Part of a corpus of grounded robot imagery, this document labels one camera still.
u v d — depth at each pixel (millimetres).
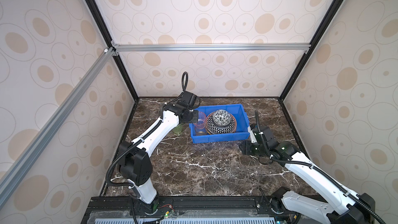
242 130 973
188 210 729
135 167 439
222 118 973
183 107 601
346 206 393
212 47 921
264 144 572
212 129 979
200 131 972
